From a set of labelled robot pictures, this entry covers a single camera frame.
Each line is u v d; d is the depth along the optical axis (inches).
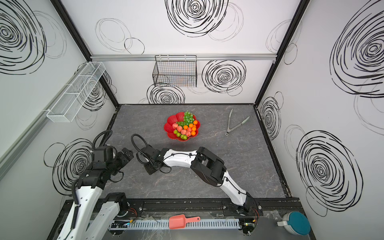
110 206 23.6
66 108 28.4
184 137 37.9
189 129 39.9
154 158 27.2
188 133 38.1
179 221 27.3
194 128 39.6
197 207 29.7
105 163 22.1
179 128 40.2
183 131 39.7
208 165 21.5
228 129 41.2
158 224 27.6
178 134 39.2
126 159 27.1
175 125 40.9
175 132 40.1
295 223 25.4
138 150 26.8
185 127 39.4
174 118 42.5
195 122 40.8
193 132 38.9
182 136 38.6
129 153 27.6
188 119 41.3
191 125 40.0
